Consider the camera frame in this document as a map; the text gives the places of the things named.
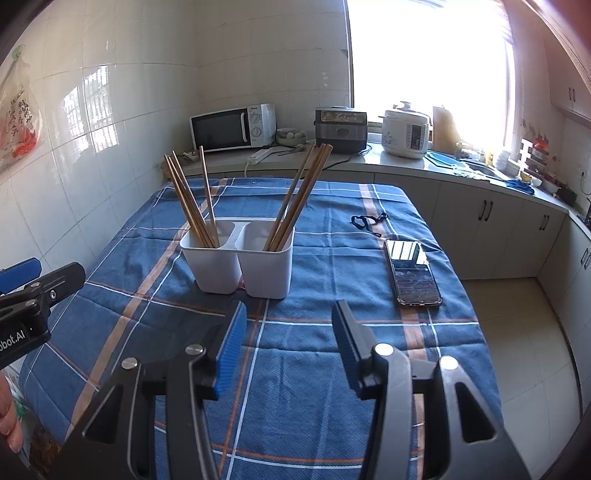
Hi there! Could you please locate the printed plastic bag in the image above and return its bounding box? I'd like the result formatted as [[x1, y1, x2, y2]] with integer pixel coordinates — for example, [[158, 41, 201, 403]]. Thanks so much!
[[0, 46, 47, 174]]

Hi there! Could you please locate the white wall cabinet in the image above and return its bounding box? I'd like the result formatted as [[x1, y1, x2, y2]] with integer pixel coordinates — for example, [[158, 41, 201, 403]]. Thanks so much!
[[549, 46, 591, 121]]

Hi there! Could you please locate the white kitchen base cabinet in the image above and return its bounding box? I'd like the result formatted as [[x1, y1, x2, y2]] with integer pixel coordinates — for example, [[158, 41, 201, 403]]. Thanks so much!
[[374, 171, 591, 352]]

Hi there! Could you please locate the dark blue lanyard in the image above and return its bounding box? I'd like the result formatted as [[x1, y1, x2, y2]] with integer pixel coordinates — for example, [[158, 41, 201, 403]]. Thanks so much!
[[351, 213, 389, 238]]

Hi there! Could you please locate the white dish rack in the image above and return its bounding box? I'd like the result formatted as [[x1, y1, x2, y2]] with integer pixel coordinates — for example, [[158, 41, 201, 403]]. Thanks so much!
[[517, 136, 552, 178]]

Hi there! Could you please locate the brown paper bag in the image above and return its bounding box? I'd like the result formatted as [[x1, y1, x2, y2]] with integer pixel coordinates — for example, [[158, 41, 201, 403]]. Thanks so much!
[[433, 105, 458, 153]]

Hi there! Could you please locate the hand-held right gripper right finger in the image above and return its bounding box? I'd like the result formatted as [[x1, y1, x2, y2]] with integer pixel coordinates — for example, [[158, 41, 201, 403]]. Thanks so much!
[[331, 300, 532, 480]]

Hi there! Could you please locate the blue chopping board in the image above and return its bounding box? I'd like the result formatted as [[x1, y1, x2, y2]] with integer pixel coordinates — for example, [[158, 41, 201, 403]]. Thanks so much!
[[424, 151, 460, 171]]

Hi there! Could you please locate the black countertop appliance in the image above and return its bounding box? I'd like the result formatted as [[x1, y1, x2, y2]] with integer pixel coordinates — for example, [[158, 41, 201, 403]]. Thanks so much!
[[315, 106, 369, 154]]

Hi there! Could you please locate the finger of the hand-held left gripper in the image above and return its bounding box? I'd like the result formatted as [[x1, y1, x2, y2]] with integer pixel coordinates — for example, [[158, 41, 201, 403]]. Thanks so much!
[[23, 262, 86, 304], [0, 259, 42, 295]]

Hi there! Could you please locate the person's left hand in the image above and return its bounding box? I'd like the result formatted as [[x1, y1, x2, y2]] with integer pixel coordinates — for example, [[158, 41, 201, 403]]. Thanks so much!
[[0, 373, 24, 454]]

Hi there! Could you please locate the white two-compartment utensil holder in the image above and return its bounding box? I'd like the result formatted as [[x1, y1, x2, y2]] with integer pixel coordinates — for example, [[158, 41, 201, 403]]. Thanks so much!
[[179, 218, 295, 300]]

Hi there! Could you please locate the smartphone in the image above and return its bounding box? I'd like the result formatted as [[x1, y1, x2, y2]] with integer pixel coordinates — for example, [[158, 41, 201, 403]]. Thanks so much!
[[384, 239, 443, 306]]

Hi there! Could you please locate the black power cable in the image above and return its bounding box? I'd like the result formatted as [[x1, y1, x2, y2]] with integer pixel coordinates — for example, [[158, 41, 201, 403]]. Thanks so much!
[[318, 145, 375, 171]]

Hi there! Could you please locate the kitchen window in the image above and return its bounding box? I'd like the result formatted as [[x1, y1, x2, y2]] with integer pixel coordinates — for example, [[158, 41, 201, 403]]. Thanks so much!
[[348, 0, 515, 153]]

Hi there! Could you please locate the blue checked tablecloth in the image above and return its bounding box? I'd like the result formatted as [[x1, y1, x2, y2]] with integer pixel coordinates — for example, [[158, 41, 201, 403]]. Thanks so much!
[[18, 178, 504, 480]]

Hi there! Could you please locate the white electric rice cooker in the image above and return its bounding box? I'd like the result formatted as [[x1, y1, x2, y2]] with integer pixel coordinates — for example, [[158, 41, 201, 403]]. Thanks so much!
[[379, 102, 432, 160]]

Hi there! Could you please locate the white microwave oven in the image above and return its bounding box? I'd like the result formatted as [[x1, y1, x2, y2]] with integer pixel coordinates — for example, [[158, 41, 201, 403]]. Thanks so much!
[[190, 103, 277, 153]]

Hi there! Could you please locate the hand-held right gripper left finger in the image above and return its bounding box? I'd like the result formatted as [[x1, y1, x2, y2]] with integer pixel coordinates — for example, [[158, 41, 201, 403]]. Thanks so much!
[[51, 300, 249, 480]]

